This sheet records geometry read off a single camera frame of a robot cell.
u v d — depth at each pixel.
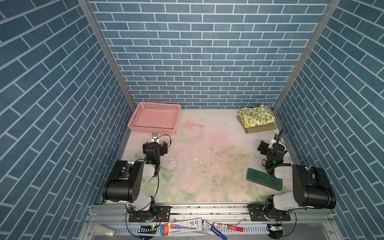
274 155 0.71
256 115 1.09
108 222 0.72
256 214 0.74
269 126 1.05
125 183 0.45
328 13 0.73
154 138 0.80
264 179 0.83
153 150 0.71
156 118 1.17
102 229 0.66
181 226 0.69
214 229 0.69
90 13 0.72
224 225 0.70
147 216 0.68
